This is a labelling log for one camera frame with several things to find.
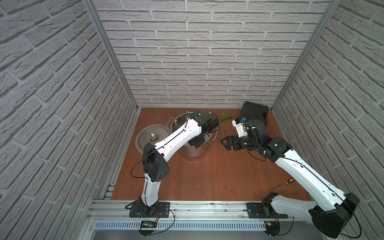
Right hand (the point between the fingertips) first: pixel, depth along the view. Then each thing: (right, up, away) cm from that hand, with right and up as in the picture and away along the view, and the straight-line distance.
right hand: (229, 139), depth 73 cm
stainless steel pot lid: (-46, +1, +25) cm, 53 cm away
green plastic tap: (+4, +13, +40) cm, 42 cm away
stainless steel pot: (-23, -9, +19) cm, 31 cm away
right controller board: (+20, -42, -4) cm, 46 cm away
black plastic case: (+26, +18, +40) cm, 51 cm away
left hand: (-22, 0, +6) cm, 23 cm away
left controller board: (-41, -42, -1) cm, 59 cm away
